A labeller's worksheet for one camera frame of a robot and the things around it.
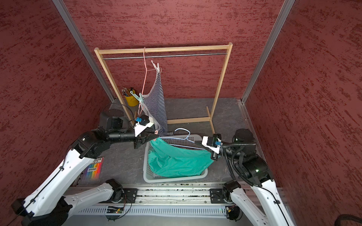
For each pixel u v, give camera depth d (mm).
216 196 741
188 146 654
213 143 443
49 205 382
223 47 620
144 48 589
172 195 758
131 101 1100
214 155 507
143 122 481
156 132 578
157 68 788
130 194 743
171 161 793
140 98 595
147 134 546
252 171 423
